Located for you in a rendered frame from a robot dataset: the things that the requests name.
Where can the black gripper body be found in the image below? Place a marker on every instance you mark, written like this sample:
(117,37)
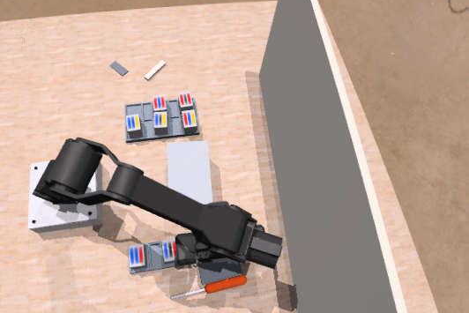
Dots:
(186,249)

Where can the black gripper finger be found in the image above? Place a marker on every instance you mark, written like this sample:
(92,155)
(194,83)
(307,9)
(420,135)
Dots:
(205,260)

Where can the grey flat panel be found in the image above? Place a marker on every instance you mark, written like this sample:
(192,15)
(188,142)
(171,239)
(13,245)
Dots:
(340,257)

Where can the white flat bar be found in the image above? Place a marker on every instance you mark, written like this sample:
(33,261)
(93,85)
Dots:
(155,70)

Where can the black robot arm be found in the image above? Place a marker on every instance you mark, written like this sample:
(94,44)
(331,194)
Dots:
(222,227)

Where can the white label with red and blue stripes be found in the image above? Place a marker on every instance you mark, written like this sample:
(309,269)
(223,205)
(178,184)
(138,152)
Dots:
(159,103)

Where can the grey label with blue, black and yellow stripes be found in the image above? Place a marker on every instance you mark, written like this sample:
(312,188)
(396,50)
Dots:
(161,123)

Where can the orange-handled screwdriver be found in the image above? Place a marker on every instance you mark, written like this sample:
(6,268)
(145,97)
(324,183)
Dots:
(218,285)

